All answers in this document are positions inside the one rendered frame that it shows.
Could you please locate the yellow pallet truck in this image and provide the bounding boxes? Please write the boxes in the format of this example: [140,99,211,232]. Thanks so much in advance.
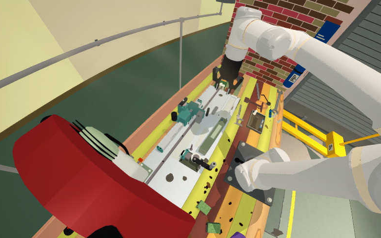
[281,108,381,159]

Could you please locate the green length gauge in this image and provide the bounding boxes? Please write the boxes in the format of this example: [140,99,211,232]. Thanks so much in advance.
[198,117,228,156]

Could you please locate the grey guide rail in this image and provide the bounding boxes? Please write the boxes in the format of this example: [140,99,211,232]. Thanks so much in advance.
[144,88,220,185]

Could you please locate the pale green saw motor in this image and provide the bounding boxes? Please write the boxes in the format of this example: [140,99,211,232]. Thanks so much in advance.
[73,120,153,183]

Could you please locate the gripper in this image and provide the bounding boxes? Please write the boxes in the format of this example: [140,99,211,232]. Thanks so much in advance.
[212,54,245,94]

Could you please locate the white nylon blank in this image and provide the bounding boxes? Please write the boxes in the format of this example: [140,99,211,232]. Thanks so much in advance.
[221,95,241,116]

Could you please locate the light grey saw bed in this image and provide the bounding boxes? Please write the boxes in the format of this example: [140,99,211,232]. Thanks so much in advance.
[141,84,241,210]

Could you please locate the teal saddle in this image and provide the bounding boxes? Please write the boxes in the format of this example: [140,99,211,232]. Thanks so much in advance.
[177,100,206,127]

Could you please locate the black hold-down handle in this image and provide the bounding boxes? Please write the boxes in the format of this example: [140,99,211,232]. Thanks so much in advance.
[192,157,218,171]

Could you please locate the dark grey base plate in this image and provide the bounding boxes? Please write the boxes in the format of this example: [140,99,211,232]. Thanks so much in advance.
[223,140,276,207]

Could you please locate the brown open box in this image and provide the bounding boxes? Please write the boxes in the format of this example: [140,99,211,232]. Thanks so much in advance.
[246,109,267,134]

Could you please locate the green sponge block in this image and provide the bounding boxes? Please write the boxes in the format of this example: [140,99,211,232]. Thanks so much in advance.
[196,199,213,215]
[206,221,222,235]

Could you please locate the grey bar clamp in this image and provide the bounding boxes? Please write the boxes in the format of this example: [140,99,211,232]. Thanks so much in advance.
[234,104,244,127]

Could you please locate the brown hammer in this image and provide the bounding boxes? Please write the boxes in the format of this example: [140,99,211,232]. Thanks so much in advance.
[243,97,266,112]

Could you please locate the red saw blade guard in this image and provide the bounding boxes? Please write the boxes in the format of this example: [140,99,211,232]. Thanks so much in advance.
[12,114,196,238]

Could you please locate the blue wall sign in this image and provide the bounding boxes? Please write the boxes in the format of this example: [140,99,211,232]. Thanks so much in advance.
[314,20,336,44]
[282,64,306,89]

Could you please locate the white scale bar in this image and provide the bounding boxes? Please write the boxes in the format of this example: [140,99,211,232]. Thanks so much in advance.
[159,121,183,152]

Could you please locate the grey roller shutter door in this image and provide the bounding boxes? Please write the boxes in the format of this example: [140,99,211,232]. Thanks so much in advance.
[282,0,381,146]

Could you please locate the grey wrench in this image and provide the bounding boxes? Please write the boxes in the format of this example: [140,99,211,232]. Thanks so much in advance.
[272,89,284,117]

